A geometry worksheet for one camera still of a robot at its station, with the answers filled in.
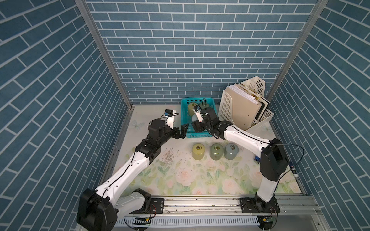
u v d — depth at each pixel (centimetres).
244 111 85
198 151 87
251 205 73
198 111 75
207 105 111
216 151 87
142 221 72
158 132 56
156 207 74
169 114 64
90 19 74
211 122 67
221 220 71
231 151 87
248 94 86
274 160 48
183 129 68
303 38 82
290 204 77
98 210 38
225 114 103
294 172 89
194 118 83
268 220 71
